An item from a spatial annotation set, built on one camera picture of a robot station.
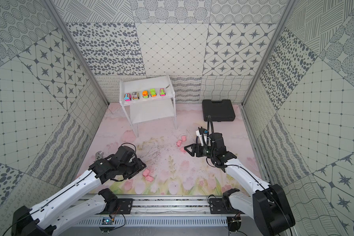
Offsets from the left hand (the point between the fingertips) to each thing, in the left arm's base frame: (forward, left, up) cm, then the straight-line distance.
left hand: (147, 169), depth 76 cm
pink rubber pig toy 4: (+1, +2, -8) cm, 8 cm away
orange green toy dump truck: (+32, -2, +26) cm, 41 cm away
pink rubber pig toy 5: (-2, 0, -9) cm, 9 cm away
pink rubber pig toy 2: (+21, -15, -8) cm, 27 cm away
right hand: (+11, -22, +2) cm, 25 cm away
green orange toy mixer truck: (+30, +1, +26) cm, 40 cm away
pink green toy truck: (+32, -7, +26) cm, 42 cm away
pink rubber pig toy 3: (+17, -18, -10) cm, 27 cm away
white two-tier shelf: (+30, +1, +23) cm, 38 cm away
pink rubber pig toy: (+25, -19, -9) cm, 33 cm away
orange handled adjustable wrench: (+11, +35, -9) cm, 38 cm away
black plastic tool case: (+51, -47, -8) cm, 69 cm away
